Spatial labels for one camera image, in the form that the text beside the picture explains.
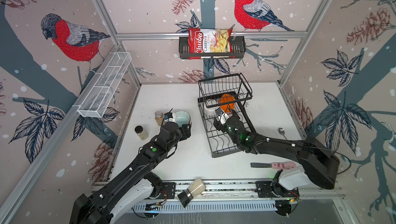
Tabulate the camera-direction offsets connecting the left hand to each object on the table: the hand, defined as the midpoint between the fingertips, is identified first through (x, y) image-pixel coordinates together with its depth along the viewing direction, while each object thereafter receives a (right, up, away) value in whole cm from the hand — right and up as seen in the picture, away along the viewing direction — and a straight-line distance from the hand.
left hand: (186, 126), depth 77 cm
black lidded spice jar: (-26, -6, +8) cm, 28 cm away
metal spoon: (+57, -6, +15) cm, 60 cm away
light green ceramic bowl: (-4, +3, +12) cm, 13 cm away
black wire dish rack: (+20, +15, +32) cm, 41 cm away
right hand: (+18, +5, +6) cm, 20 cm away
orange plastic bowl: (+25, +14, +27) cm, 39 cm away
